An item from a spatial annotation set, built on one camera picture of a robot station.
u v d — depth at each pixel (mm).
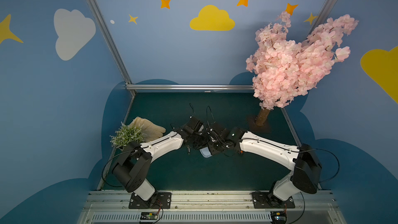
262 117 955
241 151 568
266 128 1040
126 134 776
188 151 905
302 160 466
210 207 736
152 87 1230
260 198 748
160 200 734
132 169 440
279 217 729
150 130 1002
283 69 565
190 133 686
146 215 719
